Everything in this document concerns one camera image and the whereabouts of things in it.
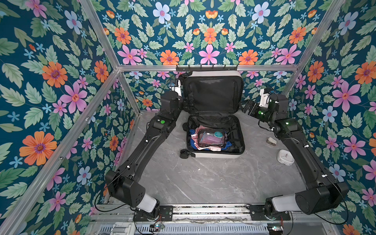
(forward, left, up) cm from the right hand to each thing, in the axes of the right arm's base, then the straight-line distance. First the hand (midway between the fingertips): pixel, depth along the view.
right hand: (246, 103), depth 73 cm
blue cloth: (-7, +28, -28) cm, 40 cm away
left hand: (+3, +30, +8) cm, 31 cm away
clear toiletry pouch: (-2, +16, -28) cm, 32 cm away
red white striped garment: (-1, +27, -27) cm, 38 cm away
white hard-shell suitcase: (+21, +14, -16) cm, 30 cm away
